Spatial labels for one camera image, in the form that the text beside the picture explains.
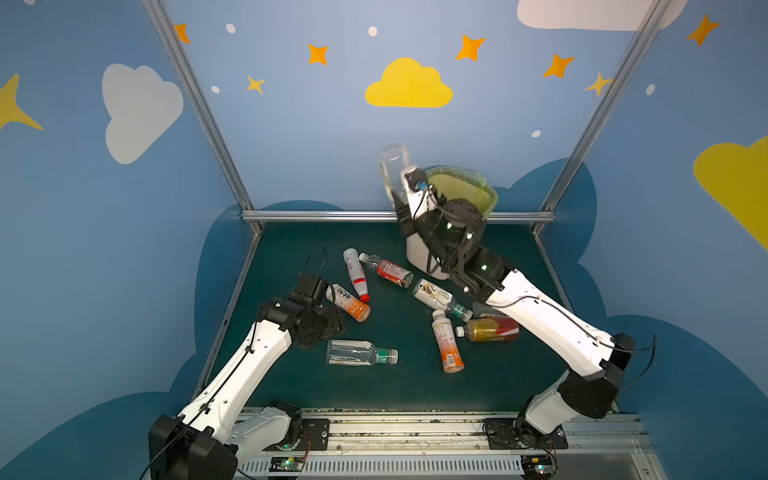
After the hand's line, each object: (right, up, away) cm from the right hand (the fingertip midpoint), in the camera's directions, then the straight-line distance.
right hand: (411, 185), depth 62 cm
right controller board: (+32, -66, +10) cm, 74 cm away
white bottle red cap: (-16, -22, +41) cm, 49 cm away
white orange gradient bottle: (+13, -44, +20) cm, 50 cm away
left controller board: (-30, -66, +9) cm, 73 cm away
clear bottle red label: (-5, -20, +40) cm, 44 cm away
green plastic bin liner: (+19, +9, +34) cm, 40 cm away
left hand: (-17, -34, +16) cm, 42 cm away
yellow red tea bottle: (+25, -37, +23) cm, 50 cm away
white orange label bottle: (-18, -30, +32) cm, 47 cm away
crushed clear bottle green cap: (-13, -44, +26) cm, 53 cm away
